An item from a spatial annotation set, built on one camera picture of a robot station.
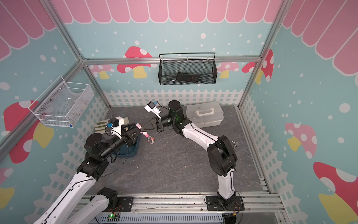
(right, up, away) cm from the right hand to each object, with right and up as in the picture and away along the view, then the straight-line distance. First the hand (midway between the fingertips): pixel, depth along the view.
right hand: (143, 131), depth 67 cm
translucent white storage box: (+35, +9, +31) cm, 48 cm away
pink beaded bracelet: (-4, -9, +31) cm, 33 cm away
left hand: (-3, +1, +3) cm, 4 cm away
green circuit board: (-18, -46, +6) cm, 49 cm away
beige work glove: (-45, +1, +40) cm, 60 cm away
